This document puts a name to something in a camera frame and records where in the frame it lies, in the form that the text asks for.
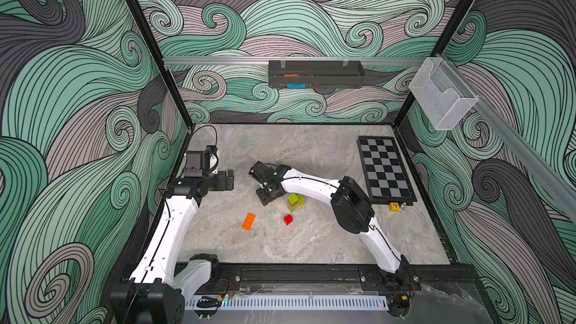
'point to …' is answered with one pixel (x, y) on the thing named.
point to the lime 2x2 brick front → (292, 199)
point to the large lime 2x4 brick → (301, 202)
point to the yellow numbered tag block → (394, 207)
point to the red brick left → (288, 219)
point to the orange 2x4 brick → (248, 222)
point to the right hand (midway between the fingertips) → (268, 194)
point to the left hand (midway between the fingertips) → (219, 175)
